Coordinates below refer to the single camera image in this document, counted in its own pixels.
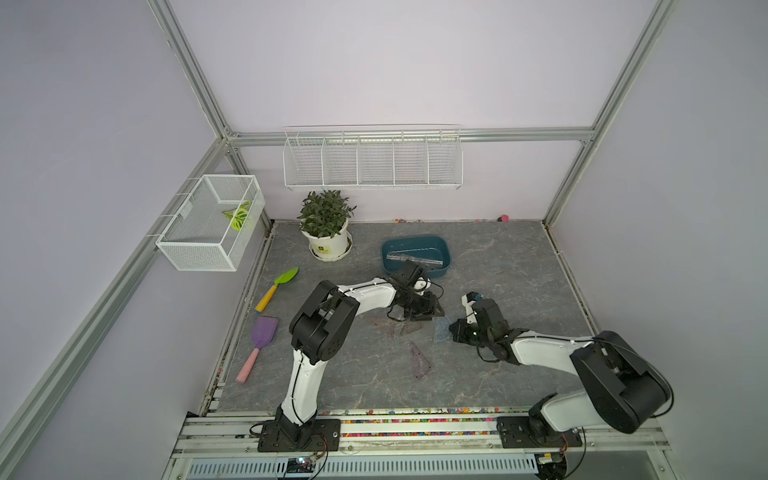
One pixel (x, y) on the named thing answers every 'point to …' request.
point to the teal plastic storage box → (431, 246)
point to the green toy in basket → (238, 215)
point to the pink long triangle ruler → (389, 326)
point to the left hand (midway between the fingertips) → (440, 317)
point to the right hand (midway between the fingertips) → (448, 325)
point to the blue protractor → (442, 331)
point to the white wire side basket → (213, 226)
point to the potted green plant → (324, 221)
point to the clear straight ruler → (406, 257)
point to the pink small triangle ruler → (409, 327)
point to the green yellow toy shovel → (283, 278)
